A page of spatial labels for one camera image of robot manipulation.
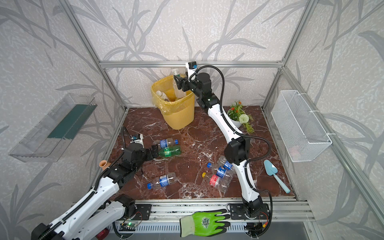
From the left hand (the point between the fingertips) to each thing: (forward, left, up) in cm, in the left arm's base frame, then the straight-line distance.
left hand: (153, 142), depth 81 cm
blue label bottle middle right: (-13, -38, -10) cm, 42 cm away
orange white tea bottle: (+33, -1, +4) cm, 34 cm away
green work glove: (-36, -29, -13) cm, 48 cm away
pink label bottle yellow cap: (-17, -35, -11) cm, 41 cm away
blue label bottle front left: (-17, -6, -11) cm, 21 cm away
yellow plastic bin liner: (+41, -1, +7) cm, 42 cm away
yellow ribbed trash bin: (+19, -12, +2) cm, 23 cm away
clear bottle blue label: (+6, -4, -11) cm, 13 cm away
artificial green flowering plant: (+18, -55, -1) cm, 57 cm away
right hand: (+29, -16, +27) cm, 43 cm away
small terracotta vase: (-11, +24, -4) cm, 27 cm away
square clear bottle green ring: (+23, -14, +15) cm, 31 cm away
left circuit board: (-37, +9, -18) cm, 42 cm away
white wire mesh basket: (-8, -69, +20) cm, 72 cm away
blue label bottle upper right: (-5, -40, -11) cm, 42 cm away
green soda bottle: (+1, -7, -12) cm, 14 cm away
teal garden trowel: (-9, -68, -15) cm, 70 cm away
